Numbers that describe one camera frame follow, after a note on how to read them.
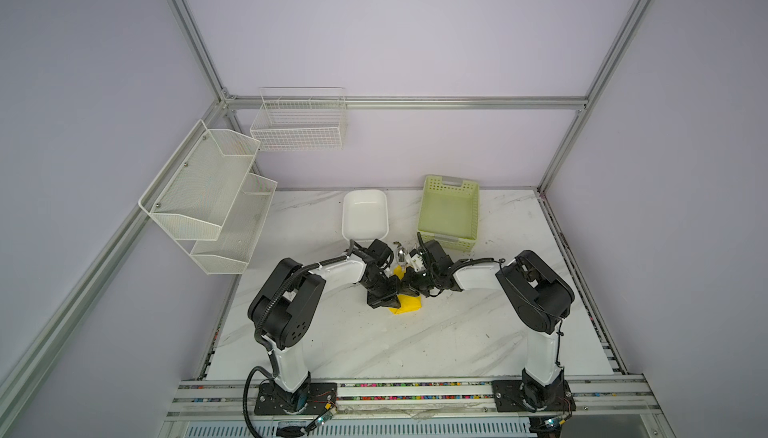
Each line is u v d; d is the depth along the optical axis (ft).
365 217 3.55
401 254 3.22
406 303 2.89
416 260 2.98
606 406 2.41
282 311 1.56
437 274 2.55
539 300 1.70
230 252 2.96
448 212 3.79
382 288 2.61
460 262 2.51
